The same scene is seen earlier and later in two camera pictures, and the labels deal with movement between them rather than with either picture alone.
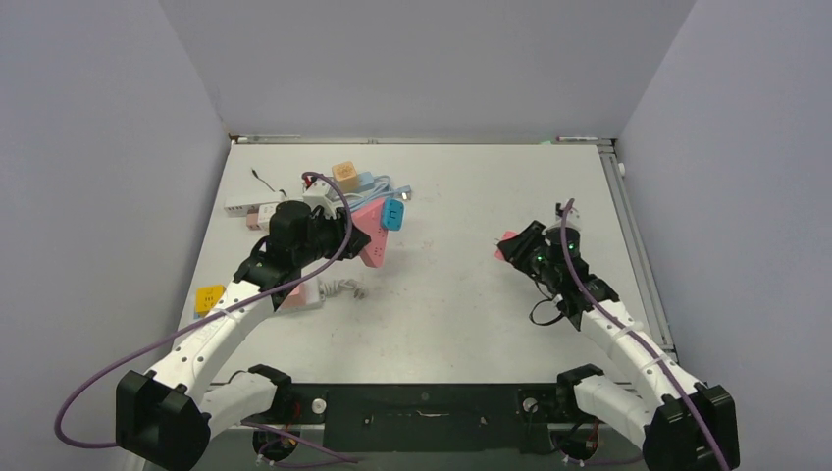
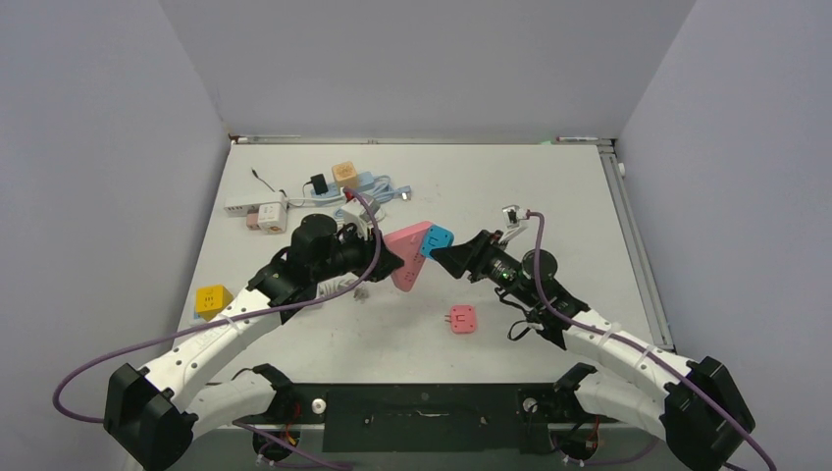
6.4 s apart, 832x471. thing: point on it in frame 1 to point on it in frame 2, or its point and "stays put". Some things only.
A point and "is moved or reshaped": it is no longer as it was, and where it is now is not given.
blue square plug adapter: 392,214 to 435,237
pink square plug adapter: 507,234 is moved or reshaped
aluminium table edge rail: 643,264 stays put
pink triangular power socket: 369,221 is moved or reshaped
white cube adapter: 265,213 stays put
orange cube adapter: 345,176 stays put
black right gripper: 516,250 to 473,256
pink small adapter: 252,221 stays put
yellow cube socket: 206,298 stays put
